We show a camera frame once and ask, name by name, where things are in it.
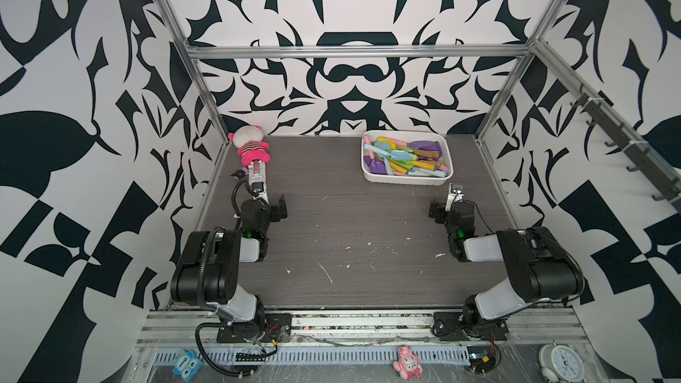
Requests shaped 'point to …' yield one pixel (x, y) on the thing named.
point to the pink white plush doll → (248, 140)
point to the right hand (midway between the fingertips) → (448, 196)
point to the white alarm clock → (560, 363)
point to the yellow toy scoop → (384, 139)
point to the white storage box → (442, 137)
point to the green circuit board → (481, 359)
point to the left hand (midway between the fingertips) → (264, 193)
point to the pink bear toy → (409, 364)
